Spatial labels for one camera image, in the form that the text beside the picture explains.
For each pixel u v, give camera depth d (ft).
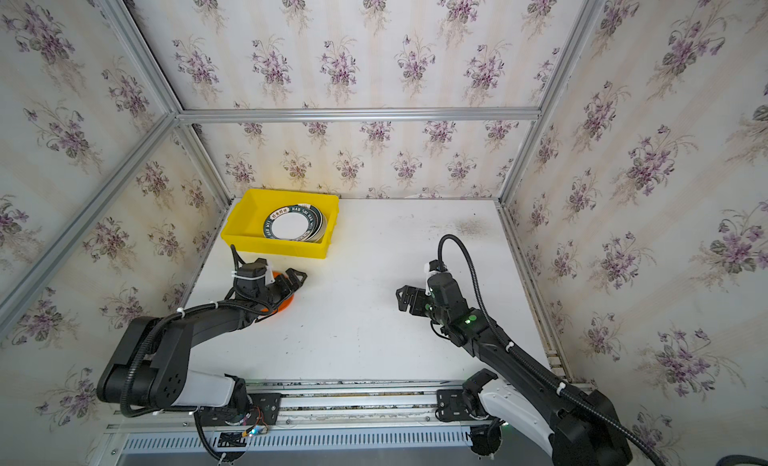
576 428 1.30
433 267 2.41
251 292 2.35
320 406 2.46
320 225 3.47
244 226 3.60
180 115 3.04
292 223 3.45
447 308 1.99
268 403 2.44
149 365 1.41
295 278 2.75
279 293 2.67
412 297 2.39
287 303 2.96
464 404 2.16
